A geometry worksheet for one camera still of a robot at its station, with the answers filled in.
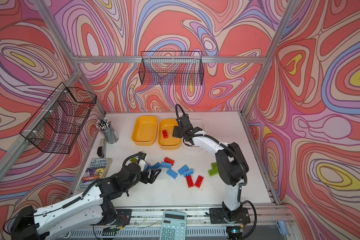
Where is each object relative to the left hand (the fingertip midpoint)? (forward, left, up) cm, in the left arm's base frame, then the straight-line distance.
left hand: (153, 167), depth 79 cm
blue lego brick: (0, -9, -10) cm, 14 cm away
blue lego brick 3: (0, -19, -9) cm, 21 cm away
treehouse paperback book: (+3, +35, -8) cm, 36 cm away
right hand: (+22, -14, -1) cm, 26 cm away
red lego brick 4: (+8, -7, -9) cm, 14 cm away
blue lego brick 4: (+5, -6, -9) cm, 12 cm away
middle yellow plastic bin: (+22, -8, -9) cm, 25 cm away
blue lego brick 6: (-4, +2, +9) cm, 10 cm away
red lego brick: (+29, -3, -9) cm, 31 cm away
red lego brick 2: (-6, -20, -10) cm, 23 cm away
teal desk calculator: (-26, -11, -8) cm, 29 cm away
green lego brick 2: (+1, -34, -9) cm, 35 cm away
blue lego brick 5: (+4, 0, -9) cm, 10 cm away
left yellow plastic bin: (+33, +12, -10) cm, 37 cm away
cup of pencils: (+24, +31, -3) cm, 40 cm away
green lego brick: (+5, -35, -11) cm, 38 cm away
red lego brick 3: (-4, -25, -10) cm, 27 cm away
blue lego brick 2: (+3, -16, -10) cm, 19 cm away
